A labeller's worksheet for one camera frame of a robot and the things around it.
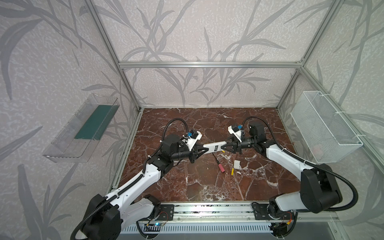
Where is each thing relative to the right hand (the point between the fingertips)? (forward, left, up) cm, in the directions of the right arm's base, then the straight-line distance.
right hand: (223, 140), depth 79 cm
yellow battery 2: (-10, -6, -18) cm, 22 cm away
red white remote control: (-6, +5, +2) cm, 8 cm away
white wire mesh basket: (-7, -43, +15) cm, 45 cm away
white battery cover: (-5, -10, -20) cm, 23 cm away
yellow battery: (+3, -2, -18) cm, 19 cm away
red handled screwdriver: (-7, +1, -18) cm, 19 cm away
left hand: (-6, +8, +5) cm, 11 cm away
